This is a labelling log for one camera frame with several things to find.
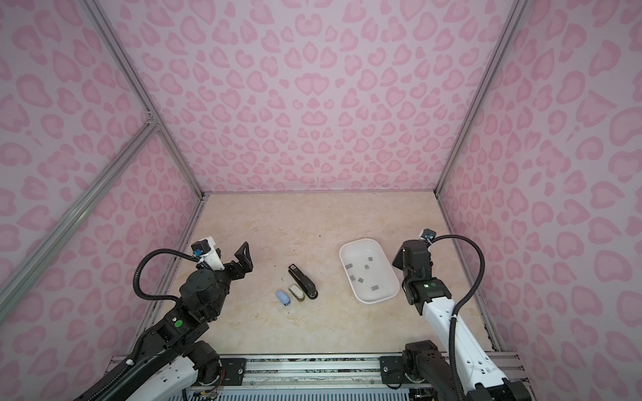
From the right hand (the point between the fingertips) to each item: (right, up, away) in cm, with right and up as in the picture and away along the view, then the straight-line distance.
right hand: (406, 247), depth 82 cm
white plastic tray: (-10, -12, +13) cm, 21 cm away
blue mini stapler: (-41, -18, +4) cm, 45 cm away
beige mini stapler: (-36, -16, +5) cm, 40 cm away
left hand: (-52, +3, -10) cm, 53 cm away
